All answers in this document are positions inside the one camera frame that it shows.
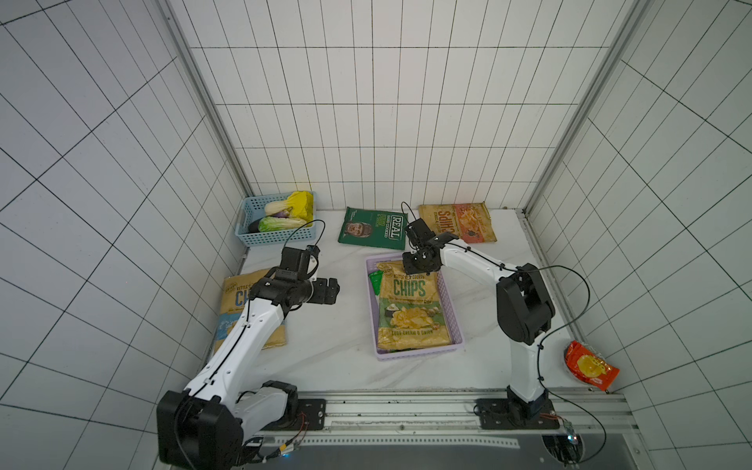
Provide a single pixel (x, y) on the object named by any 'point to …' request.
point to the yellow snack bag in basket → (303, 203)
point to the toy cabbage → (270, 223)
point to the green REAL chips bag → (373, 227)
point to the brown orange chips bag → (469, 221)
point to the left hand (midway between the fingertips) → (318, 293)
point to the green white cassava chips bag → (376, 278)
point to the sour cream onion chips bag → (412, 311)
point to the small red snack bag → (589, 367)
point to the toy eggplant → (254, 227)
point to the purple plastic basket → (456, 344)
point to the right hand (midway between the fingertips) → (399, 268)
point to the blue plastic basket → (253, 209)
